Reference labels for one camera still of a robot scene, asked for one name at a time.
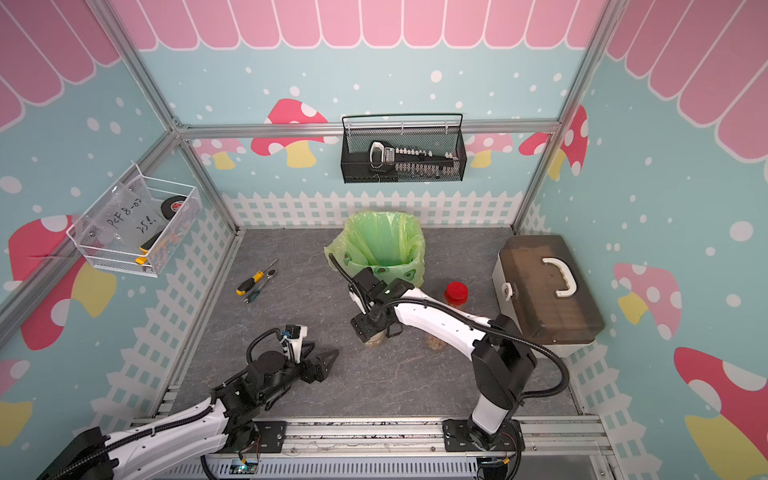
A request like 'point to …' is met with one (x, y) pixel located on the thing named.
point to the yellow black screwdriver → (246, 285)
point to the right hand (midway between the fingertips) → (368, 326)
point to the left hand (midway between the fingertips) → (326, 354)
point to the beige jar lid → (456, 293)
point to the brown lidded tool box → (543, 294)
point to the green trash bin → (386, 264)
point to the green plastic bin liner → (391, 243)
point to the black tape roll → (171, 205)
